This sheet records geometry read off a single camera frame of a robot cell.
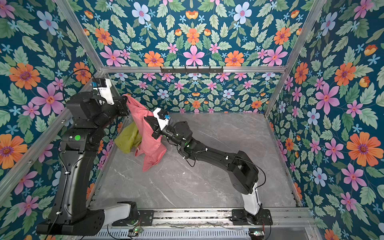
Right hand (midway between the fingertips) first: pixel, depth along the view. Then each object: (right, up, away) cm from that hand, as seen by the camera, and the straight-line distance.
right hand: (147, 114), depth 64 cm
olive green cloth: (-19, -12, +23) cm, 32 cm away
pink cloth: (-3, -17, +13) cm, 22 cm away
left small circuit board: (-7, -55, +7) cm, 56 cm away
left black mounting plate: (-8, -50, +9) cm, 52 cm away
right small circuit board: (+50, -57, +7) cm, 76 cm away
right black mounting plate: (+43, -51, +10) cm, 67 cm away
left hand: (-6, +9, -6) cm, 12 cm away
